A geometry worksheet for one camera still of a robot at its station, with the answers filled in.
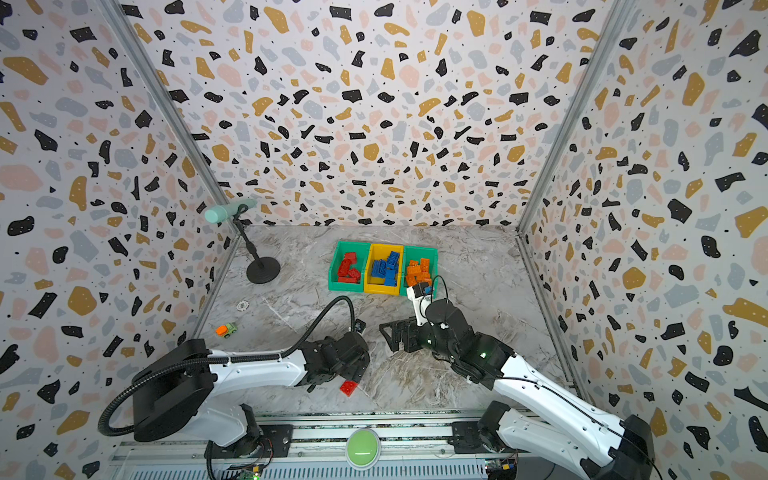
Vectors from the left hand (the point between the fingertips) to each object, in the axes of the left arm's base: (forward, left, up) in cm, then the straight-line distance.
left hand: (361, 355), depth 86 cm
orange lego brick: (+32, -21, 0) cm, 38 cm away
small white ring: (+17, +39, -1) cm, 43 cm away
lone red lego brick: (-9, +3, 0) cm, 9 cm away
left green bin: (+39, +2, +1) cm, 39 cm away
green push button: (-23, -2, 0) cm, 23 cm away
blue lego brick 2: (+31, -5, +2) cm, 31 cm away
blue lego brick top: (+31, -9, +4) cm, 33 cm away
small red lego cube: (+38, +7, -1) cm, 39 cm away
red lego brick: (+31, +8, 0) cm, 33 cm away
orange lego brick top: (+28, -16, +1) cm, 33 cm away
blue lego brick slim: (+29, -3, +3) cm, 29 cm away
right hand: (0, -11, +19) cm, 22 cm away
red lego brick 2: (+30, +5, 0) cm, 30 cm away
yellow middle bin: (+23, -3, +1) cm, 24 cm away
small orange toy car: (+8, +41, +1) cm, 42 cm away
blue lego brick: (+26, -8, +1) cm, 27 cm away
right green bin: (+37, -18, +1) cm, 41 cm away
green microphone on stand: (+31, +38, 0) cm, 49 cm away
